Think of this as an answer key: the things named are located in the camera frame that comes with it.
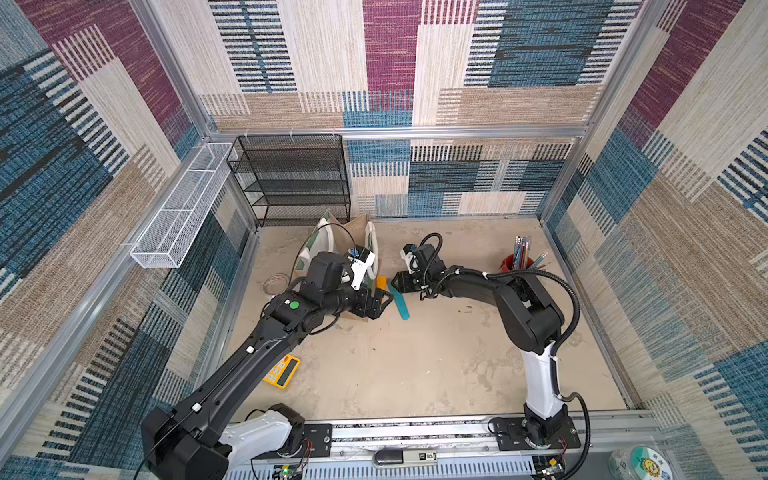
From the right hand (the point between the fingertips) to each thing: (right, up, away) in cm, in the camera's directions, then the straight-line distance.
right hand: (402, 283), depth 100 cm
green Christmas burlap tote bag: (-22, +15, -9) cm, 28 cm away
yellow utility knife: (-7, 0, +2) cm, 7 cm away
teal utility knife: (-1, -6, -4) cm, 7 cm away
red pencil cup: (+32, +7, -5) cm, 33 cm away
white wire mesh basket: (-57, +16, -27) cm, 65 cm away
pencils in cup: (+36, +9, -6) cm, 38 cm away
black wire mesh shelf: (-40, +37, +11) cm, 55 cm away
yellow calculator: (-34, -23, -17) cm, 44 cm away
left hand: (-7, +1, -27) cm, 28 cm away
